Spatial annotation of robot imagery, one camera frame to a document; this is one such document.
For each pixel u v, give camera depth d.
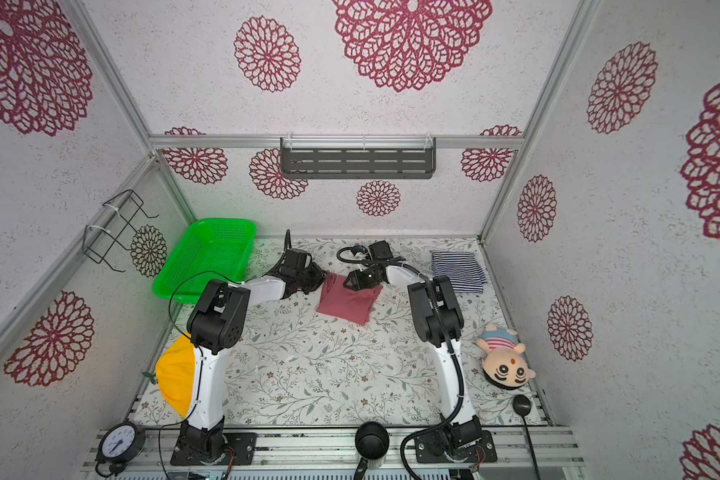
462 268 1.09
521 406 0.80
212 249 1.18
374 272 0.87
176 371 0.84
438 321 0.55
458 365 0.62
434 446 0.74
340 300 1.00
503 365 0.79
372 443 0.74
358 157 0.97
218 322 0.59
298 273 0.86
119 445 0.72
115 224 0.79
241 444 0.75
